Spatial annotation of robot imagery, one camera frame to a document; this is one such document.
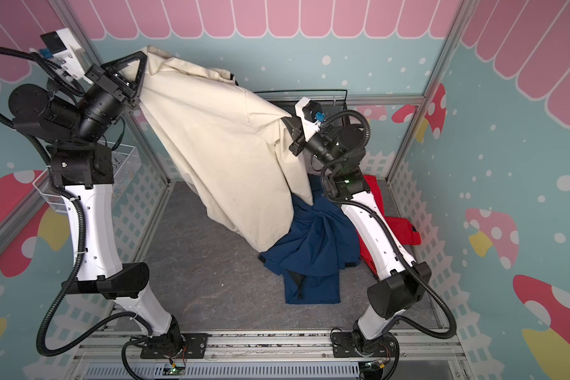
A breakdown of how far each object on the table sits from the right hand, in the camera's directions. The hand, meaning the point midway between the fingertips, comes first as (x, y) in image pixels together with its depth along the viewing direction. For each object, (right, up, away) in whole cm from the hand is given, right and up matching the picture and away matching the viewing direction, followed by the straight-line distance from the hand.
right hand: (282, 112), depth 57 cm
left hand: (-25, +5, -12) cm, 28 cm away
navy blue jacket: (+15, -37, +31) cm, 51 cm away
